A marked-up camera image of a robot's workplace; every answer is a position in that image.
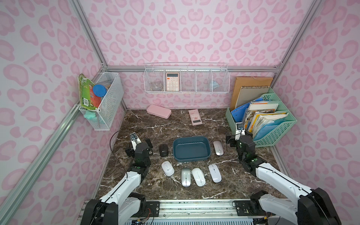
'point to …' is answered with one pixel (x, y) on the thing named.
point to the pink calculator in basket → (172, 81)
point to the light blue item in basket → (213, 84)
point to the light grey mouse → (218, 148)
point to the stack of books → (261, 116)
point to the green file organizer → (271, 138)
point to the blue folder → (237, 114)
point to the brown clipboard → (248, 81)
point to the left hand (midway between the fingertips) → (136, 138)
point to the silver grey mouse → (186, 179)
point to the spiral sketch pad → (248, 93)
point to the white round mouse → (168, 168)
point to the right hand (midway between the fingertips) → (236, 130)
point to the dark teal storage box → (191, 148)
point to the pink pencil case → (159, 111)
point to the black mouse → (163, 149)
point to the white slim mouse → (199, 176)
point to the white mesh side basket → (101, 118)
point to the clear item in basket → (157, 87)
